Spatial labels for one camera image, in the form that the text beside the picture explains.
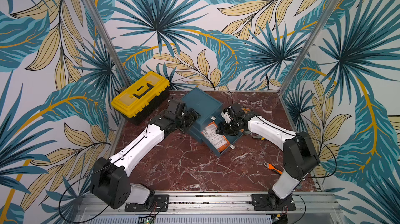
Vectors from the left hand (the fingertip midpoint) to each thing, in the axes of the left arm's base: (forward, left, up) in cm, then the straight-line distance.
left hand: (198, 121), depth 79 cm
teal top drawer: (+1, -5, +2) cm, 5 cm away
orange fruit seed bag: (-4, -12, -13) cm, 18 cm away
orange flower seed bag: (+23, -33, -20) cm, 45 cm away
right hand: (+1, -13, -12) cm, 18 cm away
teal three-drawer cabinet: (+12, -1, +1) cm, 12 cm away
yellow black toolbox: (+18, +34, -3) cm, 38 cm away
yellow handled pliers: (-14, -24, +11) cm, 29 cm away
